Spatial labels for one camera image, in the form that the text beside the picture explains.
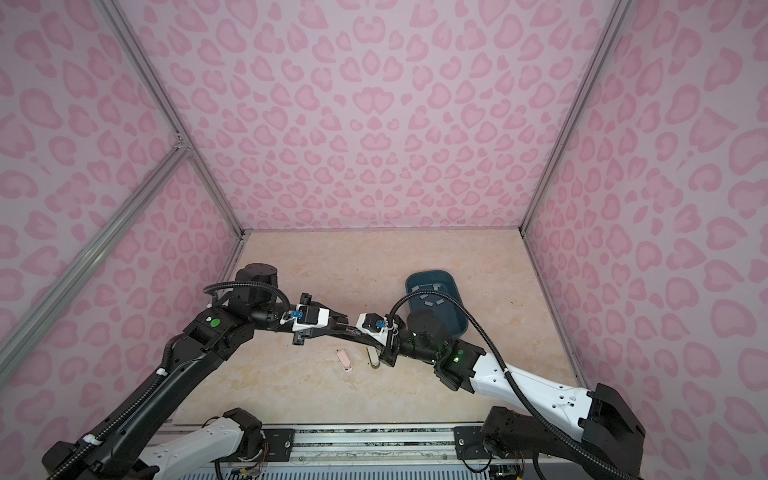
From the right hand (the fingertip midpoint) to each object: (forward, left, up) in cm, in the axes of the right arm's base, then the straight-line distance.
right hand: (363, 329), depth 69 cm
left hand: (0, +4, +7) cm, 8 cm away
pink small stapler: (0, +7, -20) cm, 21 cm away
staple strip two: (+23, -16, -22) cm, 35 cm away
